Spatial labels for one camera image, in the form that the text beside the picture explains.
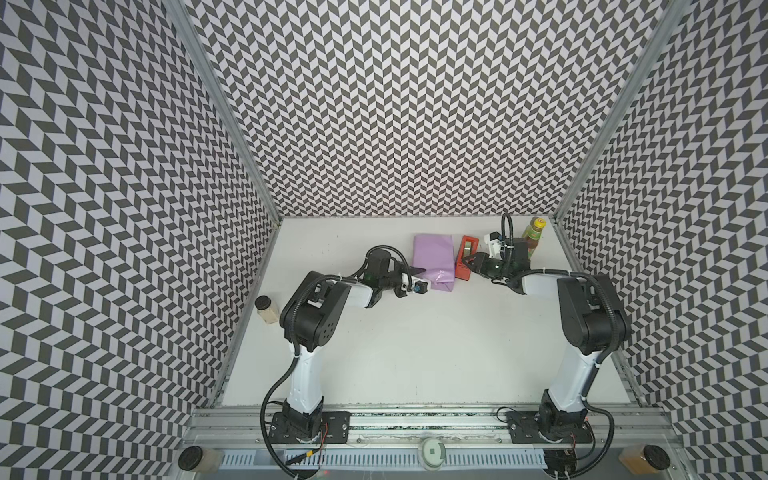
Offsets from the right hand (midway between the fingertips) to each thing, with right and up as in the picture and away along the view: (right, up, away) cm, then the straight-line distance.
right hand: (464, 265), depth 98 cm
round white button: (-15, -36, -37) cm, 54 cm away
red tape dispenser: (+2, +7, +4) cm, 8 cm away
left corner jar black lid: (-64, -36, -38) cm, 83 cm away
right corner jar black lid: (+34, -38, -35) cm, 62 cm away
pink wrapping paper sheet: (-10, +4, 0) cm, 10 cm away
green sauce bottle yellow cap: (+22, +11, -3) cm, 24 cm away
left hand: (-15, 0, -1) cm, 15 cm away
